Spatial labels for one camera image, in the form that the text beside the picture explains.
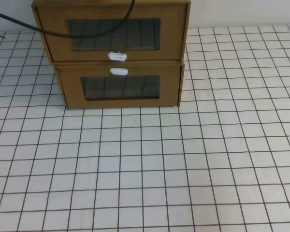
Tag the white drawer handle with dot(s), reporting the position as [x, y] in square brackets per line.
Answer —
[119, 71]
[117, 56]

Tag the lower brown cardboard shoebox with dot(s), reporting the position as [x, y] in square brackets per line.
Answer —
[92, 86]

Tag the white black-grid tablecloth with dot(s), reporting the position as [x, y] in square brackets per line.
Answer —
[220, 162]

